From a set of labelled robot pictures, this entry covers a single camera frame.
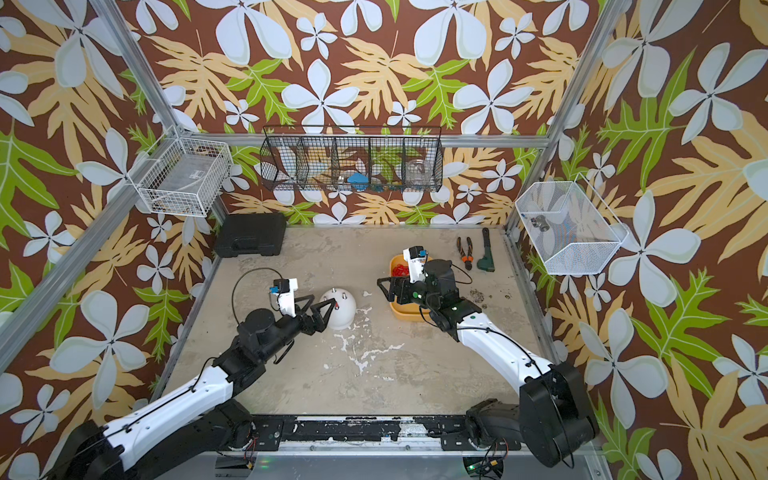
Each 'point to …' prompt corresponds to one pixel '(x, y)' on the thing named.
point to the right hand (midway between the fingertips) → (386, 279)
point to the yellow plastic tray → (404, 312)
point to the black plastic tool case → (251, 234)
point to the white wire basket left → (188, 177)
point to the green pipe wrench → (487, 262)
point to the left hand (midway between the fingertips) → (326, 296)
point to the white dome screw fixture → (344, 310)
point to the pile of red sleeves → (399, 270)
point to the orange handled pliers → (467, 258)
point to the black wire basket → (352, 159)
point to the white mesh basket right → (568, 228)
